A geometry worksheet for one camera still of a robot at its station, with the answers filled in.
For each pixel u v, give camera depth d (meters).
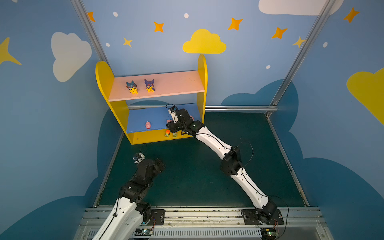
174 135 1.04
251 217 0.75
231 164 0.66
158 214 0.75
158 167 0.61
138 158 0.70
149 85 0.72
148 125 0.93
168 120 0.95
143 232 0.70
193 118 0.98
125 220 0.49
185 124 0.76
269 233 0.71
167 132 1.04
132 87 0.70
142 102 1.16
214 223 0.73
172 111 0.84
